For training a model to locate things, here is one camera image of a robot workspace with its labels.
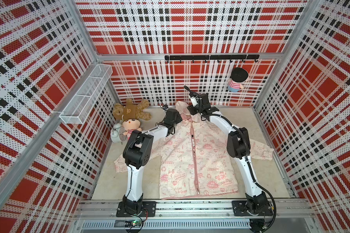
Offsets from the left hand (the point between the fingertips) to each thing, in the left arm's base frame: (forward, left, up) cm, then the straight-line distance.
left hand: (178, 114), depth 103 cm
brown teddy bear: (+6, +36, -2) cm, 37 cm away
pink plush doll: (-6, +34, -3) cm, 34 cm away
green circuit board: (-63, +21, -8) cm, 67 cm away
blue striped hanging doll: (+14, -40, +23) cm, 48 cm away
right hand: (+6, -10, +4) cm, 13 cm away
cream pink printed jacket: (-30, -9, -9) cm, 32 cm away
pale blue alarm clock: (-17, +39, +2) cm, 42 cm away
